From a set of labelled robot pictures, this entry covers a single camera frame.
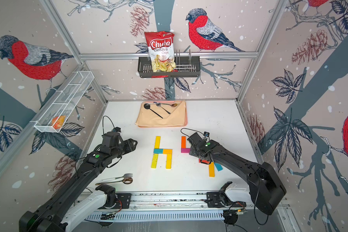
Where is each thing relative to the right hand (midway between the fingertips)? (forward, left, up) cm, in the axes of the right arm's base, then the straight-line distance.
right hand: (198, 151), depth 86 cm
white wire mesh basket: (+2, +68, +30) cm, 75 cm away
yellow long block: (-5, +18, -6) cm, 19 cm away
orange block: (+8, +9, -5) cm, 13 cm away
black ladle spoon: (+39, +39, -3) cm, 55 cm away
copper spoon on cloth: (+42, +19, -4) cm, 46 cm away
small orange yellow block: (+2, +20, -6) cm, 21 cm away
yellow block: (-5, +27, -5) cm, 28 cm away
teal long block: (-7, -13, -6) cm, 16 cm away
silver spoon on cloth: (+42, +30, -4) cm, 52 cm away
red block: (-10, -1, +10) cm, 14 cm away
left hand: (+1, +36, +10) cm, 37 cm away
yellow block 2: (+7, +27, -5) cm, 28 cm away
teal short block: (+2, +25, -6) cm, 26 cm away
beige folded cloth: (+31, +23, -5) cm, 39 cm away
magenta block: (+2, +7, -4) cm, 9 cm away
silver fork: (-14, +41, -5) cm, 44 cm away
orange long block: (-9, -8, -5) cm, 14 cm away
